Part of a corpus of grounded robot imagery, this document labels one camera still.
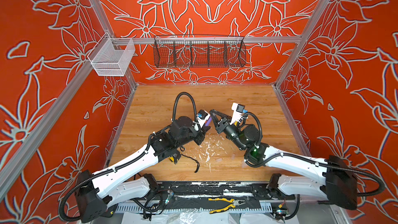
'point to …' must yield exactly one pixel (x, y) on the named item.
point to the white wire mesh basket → (111, 57)
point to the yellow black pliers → (233, 202)
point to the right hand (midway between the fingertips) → (206, 114)
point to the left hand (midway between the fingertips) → (208, 123)
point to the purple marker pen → (208, 121)
